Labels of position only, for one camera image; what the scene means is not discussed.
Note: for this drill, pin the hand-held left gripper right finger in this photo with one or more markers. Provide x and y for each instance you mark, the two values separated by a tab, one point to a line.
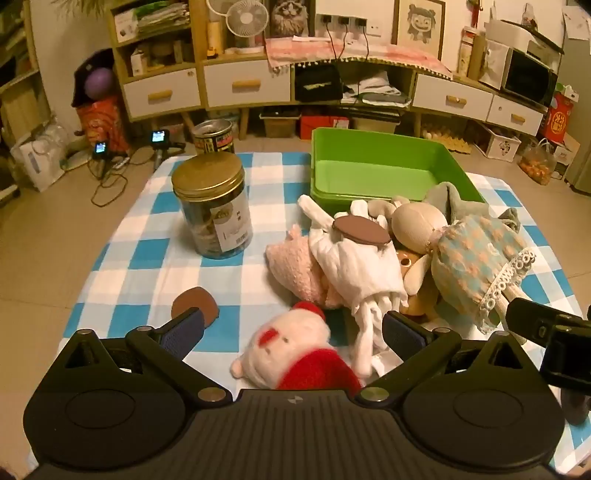
406	332

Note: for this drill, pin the red printed bag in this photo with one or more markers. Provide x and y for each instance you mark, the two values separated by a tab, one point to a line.
104	124

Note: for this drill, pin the framed cat picture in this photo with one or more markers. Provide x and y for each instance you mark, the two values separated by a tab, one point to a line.
289	16

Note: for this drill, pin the small action camera on tripod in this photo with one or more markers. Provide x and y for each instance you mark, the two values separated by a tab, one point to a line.
160	137
100	148

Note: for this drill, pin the white wall socket panel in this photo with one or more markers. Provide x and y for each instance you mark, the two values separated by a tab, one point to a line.
355	23

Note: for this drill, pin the pink tasselled cloth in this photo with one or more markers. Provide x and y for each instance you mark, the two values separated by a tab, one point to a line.
351	53

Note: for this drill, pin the brown oval plush piece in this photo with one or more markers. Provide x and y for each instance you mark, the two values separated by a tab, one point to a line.
196	302
360	230

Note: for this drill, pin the blue white checkered tablecloth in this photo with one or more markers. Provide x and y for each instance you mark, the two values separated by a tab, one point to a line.
138	258

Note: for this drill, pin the wooden low cabinet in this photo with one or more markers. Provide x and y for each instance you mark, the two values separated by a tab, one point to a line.
397	74

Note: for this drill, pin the white plastic bag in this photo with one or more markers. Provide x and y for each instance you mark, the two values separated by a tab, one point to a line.
37	159

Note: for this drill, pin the small white box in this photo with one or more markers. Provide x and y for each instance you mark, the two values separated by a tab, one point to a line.
125	25

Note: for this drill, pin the black bag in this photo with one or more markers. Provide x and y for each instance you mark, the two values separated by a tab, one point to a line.
318	83

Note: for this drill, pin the stack of papers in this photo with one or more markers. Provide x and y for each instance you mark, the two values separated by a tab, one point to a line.
161	16

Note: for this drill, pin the grey green cloth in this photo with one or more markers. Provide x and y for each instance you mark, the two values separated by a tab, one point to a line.
443	198

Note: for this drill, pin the black and gold tin can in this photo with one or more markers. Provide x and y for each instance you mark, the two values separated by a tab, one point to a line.
213	137

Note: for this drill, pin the white storage crate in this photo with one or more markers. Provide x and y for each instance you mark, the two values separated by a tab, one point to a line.
501	143

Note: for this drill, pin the white cabinet drawer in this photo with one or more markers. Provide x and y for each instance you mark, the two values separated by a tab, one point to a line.
515	115
247	85
452	99
161	94

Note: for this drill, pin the white desk fan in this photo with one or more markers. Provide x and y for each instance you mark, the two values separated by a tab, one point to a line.
247	18

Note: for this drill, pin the clear storage box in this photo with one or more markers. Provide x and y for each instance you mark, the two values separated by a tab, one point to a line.
374	122
279	124

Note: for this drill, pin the bunny doll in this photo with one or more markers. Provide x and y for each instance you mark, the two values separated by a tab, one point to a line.
471	249

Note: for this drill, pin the white microwave oven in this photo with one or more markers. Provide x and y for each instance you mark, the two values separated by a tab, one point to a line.
528	78

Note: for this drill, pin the pink pig plush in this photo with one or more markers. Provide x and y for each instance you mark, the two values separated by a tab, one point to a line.
291	267

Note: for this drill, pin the cardboard box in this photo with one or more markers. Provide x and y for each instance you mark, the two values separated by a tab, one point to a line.
568	154

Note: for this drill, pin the brown bear plush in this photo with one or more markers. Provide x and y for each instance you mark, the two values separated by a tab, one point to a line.
415	279

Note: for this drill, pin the red box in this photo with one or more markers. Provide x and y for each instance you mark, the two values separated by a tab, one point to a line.
323	128

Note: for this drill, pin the red gift bag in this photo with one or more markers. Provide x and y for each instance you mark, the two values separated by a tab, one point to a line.
558	115

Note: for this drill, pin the white plush with red scarf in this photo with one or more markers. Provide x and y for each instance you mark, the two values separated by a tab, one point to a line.
286	341

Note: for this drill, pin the white printer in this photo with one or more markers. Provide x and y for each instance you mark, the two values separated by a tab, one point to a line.
512	32

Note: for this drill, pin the clear jar with gold lid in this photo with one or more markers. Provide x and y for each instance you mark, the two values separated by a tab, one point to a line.
212	217

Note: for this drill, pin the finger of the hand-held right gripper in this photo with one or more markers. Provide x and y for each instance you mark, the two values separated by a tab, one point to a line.
531	318

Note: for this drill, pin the dark fabric bag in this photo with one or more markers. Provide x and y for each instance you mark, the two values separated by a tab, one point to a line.
92	62

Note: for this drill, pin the white long-legged plush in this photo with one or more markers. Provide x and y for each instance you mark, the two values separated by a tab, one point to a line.
360	272

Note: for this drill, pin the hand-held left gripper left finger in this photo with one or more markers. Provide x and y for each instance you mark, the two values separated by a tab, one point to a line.
184	330

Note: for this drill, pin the green plastic bin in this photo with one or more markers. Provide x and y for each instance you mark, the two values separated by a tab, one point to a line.
369	175

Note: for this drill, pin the plastic bag of oranges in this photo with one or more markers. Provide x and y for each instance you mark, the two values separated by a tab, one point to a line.
538	166

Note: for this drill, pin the purple ball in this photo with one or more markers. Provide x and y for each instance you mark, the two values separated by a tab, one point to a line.
100	84

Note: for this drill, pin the wooden bookshelf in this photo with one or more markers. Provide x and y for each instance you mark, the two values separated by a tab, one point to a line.
18	83

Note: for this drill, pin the egg trays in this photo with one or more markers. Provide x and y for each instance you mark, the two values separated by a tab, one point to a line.
448	141

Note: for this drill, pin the framed girl drawing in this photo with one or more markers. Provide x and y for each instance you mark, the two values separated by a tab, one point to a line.
421	25

